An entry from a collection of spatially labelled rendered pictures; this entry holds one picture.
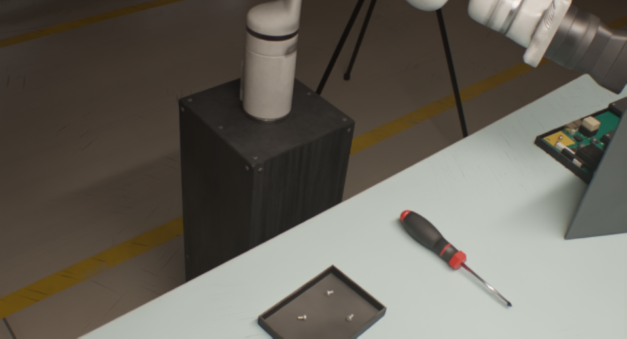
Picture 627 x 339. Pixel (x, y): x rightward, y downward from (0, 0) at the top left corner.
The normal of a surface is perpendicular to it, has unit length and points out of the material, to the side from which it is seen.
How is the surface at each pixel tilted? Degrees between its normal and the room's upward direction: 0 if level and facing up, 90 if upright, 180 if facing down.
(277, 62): 90
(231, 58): 0
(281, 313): 0
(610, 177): 90
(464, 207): 0
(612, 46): 73
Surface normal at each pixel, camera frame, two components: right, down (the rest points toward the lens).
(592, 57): -0.15, 0.37
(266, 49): -0.12, 0.60
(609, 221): 0.21, 0.62
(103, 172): 0.11, -0.78
